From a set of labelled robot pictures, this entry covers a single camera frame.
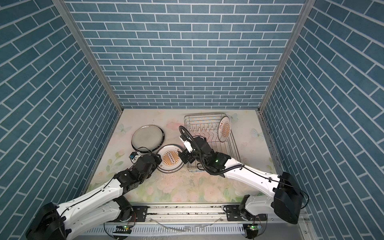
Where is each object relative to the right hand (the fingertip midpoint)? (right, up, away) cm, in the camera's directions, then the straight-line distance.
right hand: (184, 143), depth 77 cm
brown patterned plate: (+24, +6, +23) cm, 34 cm away
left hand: (-15, -11, +7) cm, 20 cm away
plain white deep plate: (-28, +1, +26) cm, 39 cm away
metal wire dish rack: (+13, +9, +31) cm, 35 cm away
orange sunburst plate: (-9, -13, +14) cm, 21 cm away
